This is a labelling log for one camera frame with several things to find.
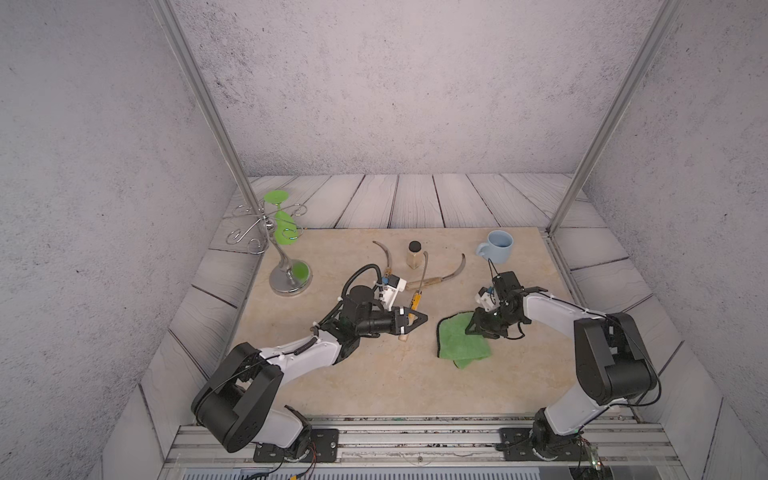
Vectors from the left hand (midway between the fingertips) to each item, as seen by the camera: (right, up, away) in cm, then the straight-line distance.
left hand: (428, 323), depth 75 cm
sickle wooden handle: (-3, +5, +1) cm, 6 cm away
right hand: (+15, -6, +14) cm, 22 cm away
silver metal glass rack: (-45, +9, +30) cm, 54 cm away
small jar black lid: (-1, +20, +29) cm, 35 cm away
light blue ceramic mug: (+29, +19, +33) cm, 48 cm away
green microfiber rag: (+9, -9, +11) cm, 17 cm away
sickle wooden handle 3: (+5, +8, +29) cm, 31 cm away
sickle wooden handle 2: (-10, +11, +32) cm, 36 cm away
